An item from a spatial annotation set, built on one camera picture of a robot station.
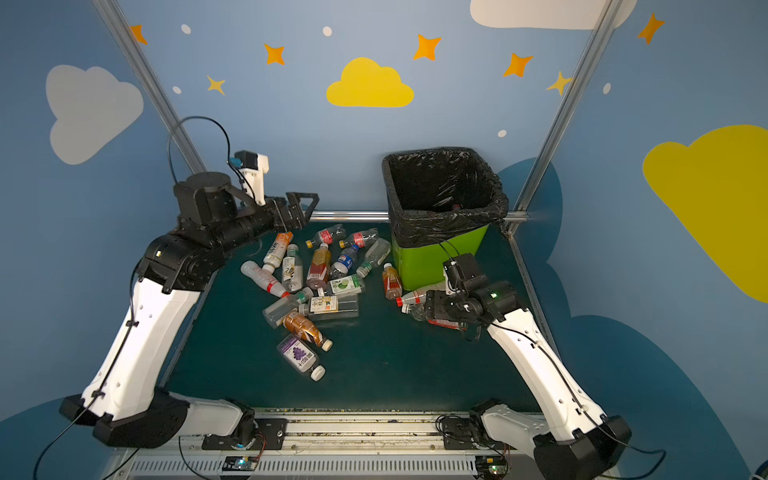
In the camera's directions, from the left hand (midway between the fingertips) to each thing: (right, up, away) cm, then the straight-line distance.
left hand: (305, 198), depth 60 cm
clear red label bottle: (+6, -6, +51) cm, 52 cm away
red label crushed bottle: (+27, -30, +33) cm, 52 cm away
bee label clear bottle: (-16, -17, +41) cm, 47 cm away
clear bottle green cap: (+13, -11, +48) cm, 51 cm away
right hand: (+30, -24, +15) cm, 42 cm away
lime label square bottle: (+4, -22, +39) cm, 45 cm away
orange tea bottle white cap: (+18, -21, +38) cm, 47 cm away
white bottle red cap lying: (+26, -26, +38) cm, 52 cm away
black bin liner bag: (+35, +10, +43) cm, 57 cm away
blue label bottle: (+2, -13, +45) cm, 47 cm away
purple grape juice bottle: (-9, -40, +24) cm, 48 cm away
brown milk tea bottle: (-9, -33, +28) cm, 44 cm away
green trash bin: (+26, -16, +33) cm, 45 cm away
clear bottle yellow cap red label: (-6, -4, +52) cm, 53 cm away
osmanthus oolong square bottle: (-2, -28, +33) cm, 44 cm away
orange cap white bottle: (-24, -10, +47) cm, 54 cm away
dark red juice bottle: (-7, -16, +41) cm, 45 cm away
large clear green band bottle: (-20, -30, +34) cm, 49 cm away
